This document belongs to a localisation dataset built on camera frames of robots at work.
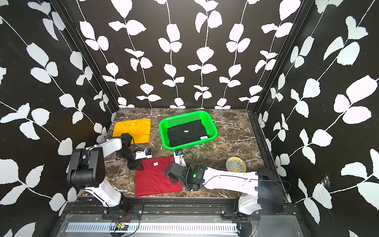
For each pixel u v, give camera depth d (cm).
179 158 65
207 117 106
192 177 51
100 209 75
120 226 70
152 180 83
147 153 82
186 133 104
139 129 108
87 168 48
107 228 70
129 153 78
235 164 90
